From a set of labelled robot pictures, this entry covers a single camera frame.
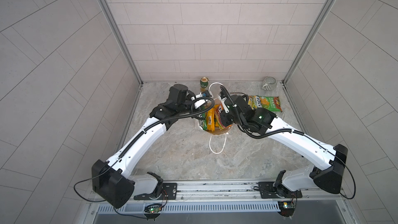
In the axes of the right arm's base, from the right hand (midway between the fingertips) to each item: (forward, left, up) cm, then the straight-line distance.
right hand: (219, 113), depth 73 cm
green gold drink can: (+33, +6, -13) cm, 36 cm away
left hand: (+5, +5, +5) cm, 9 cm away
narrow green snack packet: (+1, +7, -8) cm, 11 cm away
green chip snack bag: (+19, -38, -21) cm, 47 cm away
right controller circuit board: (-36, -27, -26) cm, 52 cm away
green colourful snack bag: (+21, -27, -20) cm, 39 cm away
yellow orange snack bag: (+3, +4, -8) cm, 9 cm away
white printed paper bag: (+1, +9, -10) cm, 14 cm away
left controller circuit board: (-33, +30, -19) cm, 49 cm away
